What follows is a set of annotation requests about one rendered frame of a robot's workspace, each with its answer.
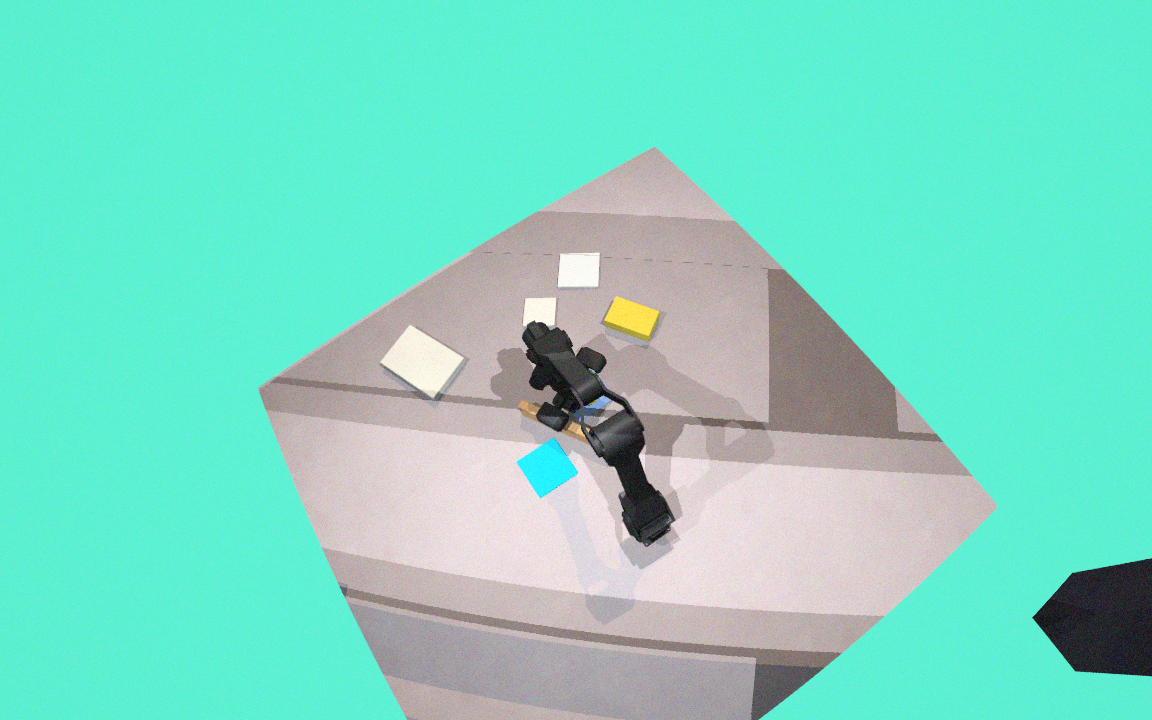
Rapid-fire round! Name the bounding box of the yellow rectangular block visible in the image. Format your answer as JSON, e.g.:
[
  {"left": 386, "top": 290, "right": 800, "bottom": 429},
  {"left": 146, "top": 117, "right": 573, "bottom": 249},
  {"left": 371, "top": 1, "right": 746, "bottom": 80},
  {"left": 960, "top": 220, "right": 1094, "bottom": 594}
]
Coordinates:
[{"left": 604, "top": 296, "right": 659, "bottom": 342}]

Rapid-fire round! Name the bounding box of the cream flat rectangular block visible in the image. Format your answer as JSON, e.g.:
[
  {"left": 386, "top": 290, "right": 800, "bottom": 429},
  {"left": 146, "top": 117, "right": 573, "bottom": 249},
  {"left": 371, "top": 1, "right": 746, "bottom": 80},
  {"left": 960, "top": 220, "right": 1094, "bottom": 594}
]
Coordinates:
[{"left": 380, "top": 325, "right": 467, "bottom": 402}]

